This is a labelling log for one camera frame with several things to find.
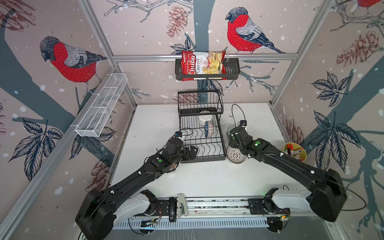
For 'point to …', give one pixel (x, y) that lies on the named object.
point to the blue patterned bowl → (209, 129)
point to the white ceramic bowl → (202, 118)
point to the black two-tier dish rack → (199, 111)
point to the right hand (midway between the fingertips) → (235, 140)
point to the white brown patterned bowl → (235, 155)
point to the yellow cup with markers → (295, 150)
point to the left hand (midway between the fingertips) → (193, 150)
